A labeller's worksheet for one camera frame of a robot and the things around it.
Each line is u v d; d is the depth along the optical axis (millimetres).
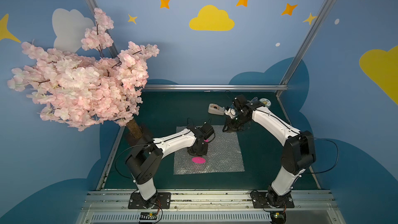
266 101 1054
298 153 472
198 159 836
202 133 665
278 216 733
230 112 801
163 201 735
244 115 662
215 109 1074
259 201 738
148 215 723
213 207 733
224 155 898
